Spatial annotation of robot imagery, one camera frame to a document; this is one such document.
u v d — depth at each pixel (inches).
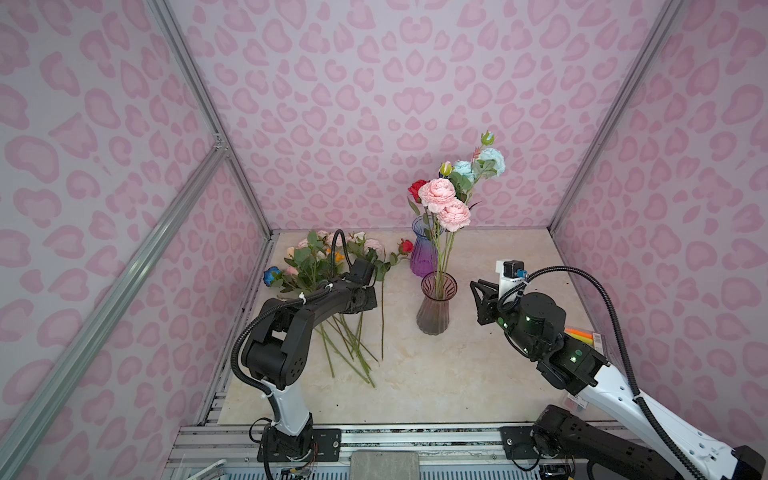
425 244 37.5
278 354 19.2
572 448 23.9
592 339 35.5
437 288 31.8
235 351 17.2
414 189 28.6
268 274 39.8
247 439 28.3
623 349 19.1
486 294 24.7
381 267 42.0
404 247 43.4
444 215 26.0
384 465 26.8
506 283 23.4
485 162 27.2
